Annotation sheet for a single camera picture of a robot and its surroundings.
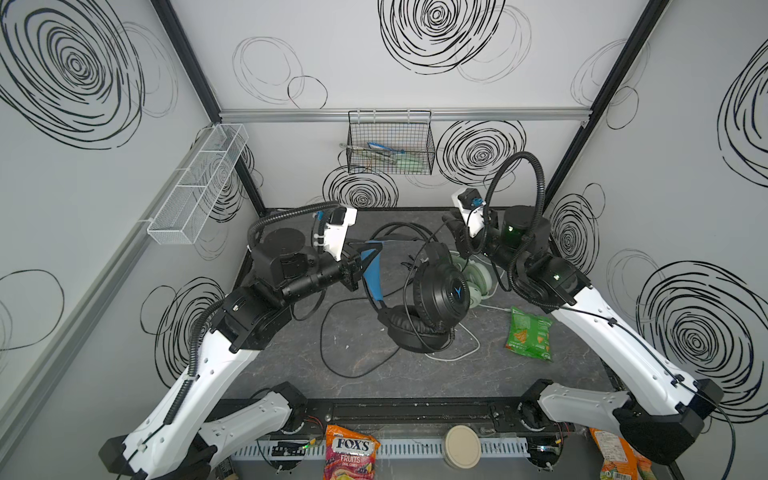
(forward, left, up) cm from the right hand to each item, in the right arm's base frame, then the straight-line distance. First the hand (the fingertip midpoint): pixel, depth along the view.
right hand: (449, 211), depth 64 cm
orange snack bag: (-41, -38, -35) cm, 66 cm away
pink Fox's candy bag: (-41, +22, -37) cm, 59 cm away
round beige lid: (-39, -3, -34) cm, 52 cm away
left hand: (-12, +14, +2) cm, 19 cm away
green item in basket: (+27, +8, -7) cm, 29 cm away
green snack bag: (-12, -27, -37) cm, 47 cm away
